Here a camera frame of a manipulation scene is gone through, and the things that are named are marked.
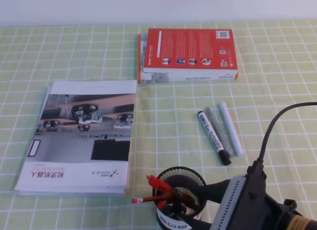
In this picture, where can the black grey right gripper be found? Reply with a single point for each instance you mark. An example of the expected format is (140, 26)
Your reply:
(244, 205)

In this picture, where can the black mesh pen holder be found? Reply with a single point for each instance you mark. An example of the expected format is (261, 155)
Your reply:
(183, 179)

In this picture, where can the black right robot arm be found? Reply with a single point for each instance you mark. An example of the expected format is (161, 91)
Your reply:
(301, 220)

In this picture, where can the red gel pen upper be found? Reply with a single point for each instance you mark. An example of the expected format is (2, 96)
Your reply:
(162, 186)

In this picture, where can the grey transparent pen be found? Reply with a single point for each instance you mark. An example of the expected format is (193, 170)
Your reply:
(218, 131)

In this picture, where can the red pen with eraser end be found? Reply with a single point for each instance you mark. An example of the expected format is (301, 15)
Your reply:
(151, 198)

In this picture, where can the light blue white pen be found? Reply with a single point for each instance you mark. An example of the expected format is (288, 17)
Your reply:
(231, 129)

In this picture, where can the black capped white marker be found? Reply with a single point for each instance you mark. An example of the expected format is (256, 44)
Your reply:
(223, 154)

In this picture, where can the clear plastic brochure sleeve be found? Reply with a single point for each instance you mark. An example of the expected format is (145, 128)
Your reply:
(37, 131)

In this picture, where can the white Agilex robotics brochure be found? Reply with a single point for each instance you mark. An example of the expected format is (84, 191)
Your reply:
(84, 136)

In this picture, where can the orange edged white book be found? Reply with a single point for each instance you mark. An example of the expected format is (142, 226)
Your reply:
(143, 77)

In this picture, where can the red cover book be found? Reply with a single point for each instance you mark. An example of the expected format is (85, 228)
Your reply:
(190, 50)

